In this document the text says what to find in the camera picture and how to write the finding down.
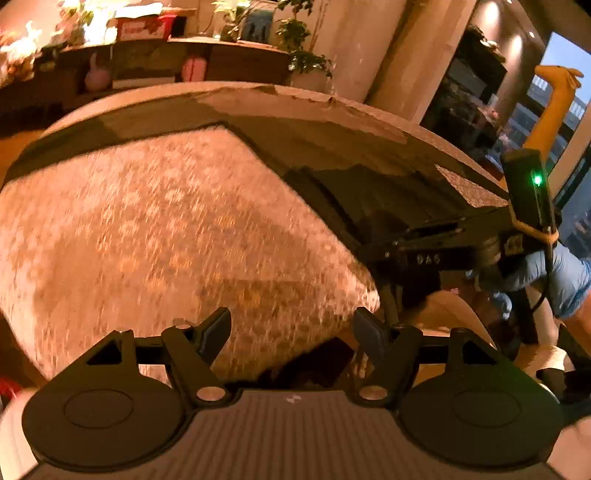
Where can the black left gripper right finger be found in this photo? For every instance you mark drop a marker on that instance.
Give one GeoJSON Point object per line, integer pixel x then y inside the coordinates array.
{"type": "Point", "coordinates": [394, 354]}

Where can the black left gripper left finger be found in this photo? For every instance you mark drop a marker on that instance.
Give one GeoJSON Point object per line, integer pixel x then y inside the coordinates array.
{"type": "Point", "coordinates": [190, 353]}

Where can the brown two-tone long-sleeve shirt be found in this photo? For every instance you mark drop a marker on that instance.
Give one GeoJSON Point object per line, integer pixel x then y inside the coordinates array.
{"type": "Point", "coordinates": [360, 169]}

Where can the bare right forearm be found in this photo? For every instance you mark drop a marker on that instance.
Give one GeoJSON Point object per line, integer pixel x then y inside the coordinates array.
{"type": "Point", "coordinates": [574, 331]}

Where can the blue gloved right hand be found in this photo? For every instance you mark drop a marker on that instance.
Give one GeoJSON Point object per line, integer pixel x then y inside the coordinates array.
{"type": "Point", "coordinates": [568, 277]}

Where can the lace crochet tablecloth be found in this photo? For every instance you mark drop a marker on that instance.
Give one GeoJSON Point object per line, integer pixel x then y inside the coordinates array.
{"type": "Point", "coordinates": [139, 236]}

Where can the tall white floor vase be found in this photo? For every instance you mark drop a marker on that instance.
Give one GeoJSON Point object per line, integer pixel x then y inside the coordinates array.
{"type": "Point", "coordinates": [363, 40]}

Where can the potted green tree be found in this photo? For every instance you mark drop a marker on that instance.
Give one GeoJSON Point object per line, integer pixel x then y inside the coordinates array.
{"type": "Point", "coordinates": [298, 25]}

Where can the pink small case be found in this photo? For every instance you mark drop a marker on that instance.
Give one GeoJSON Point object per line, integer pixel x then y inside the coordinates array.
{"type": "Point", "coordinates": [193, 69]}

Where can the long wooden tv console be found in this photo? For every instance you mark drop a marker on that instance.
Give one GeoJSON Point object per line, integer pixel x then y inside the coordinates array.
{"type": "Point", "coordinates": [133, 64]}

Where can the red and white box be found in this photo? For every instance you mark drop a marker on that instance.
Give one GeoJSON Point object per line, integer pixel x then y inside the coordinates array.
{"type": "Point", "coordinates": [143, 22]}

